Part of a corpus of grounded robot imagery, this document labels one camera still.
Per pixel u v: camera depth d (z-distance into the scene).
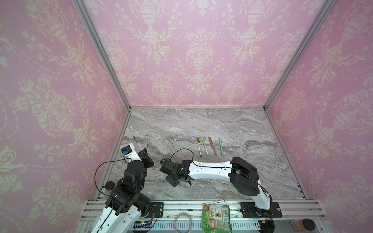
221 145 0.98
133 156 0.61
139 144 0.69
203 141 1.00
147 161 0.62
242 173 0.53
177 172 0.62
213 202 0.76
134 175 0.50
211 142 1.00
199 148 0.97
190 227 0.70
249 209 0.73
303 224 0.63
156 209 0.74
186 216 0.72
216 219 0.70
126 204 0.49
